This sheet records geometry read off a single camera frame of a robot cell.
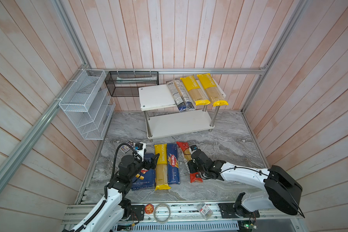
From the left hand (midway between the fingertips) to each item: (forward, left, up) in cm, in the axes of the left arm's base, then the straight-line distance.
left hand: (152, 154), depth 80 cm
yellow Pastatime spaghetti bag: (-11, -5, -11) cm, 16 cm away
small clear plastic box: (-26, -28, -12) cm, 40 cm away
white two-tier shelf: (+27, -4, +19) cm, 33 cm away
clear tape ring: (-31, -6, -13) cm, 34 cm away
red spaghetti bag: (-11, -24, -6) cm, 27 cm away
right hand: (0, -21, -10) cm, 23 cm away
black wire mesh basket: (+52, +23, +11) cm, 57 cm away
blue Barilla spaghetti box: (-1, -12, -11) cm, 16 cm away
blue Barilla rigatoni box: (-12, +1, -7) cm, 14 cm away
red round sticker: (-25, +1, -13) cm, 28 cm away
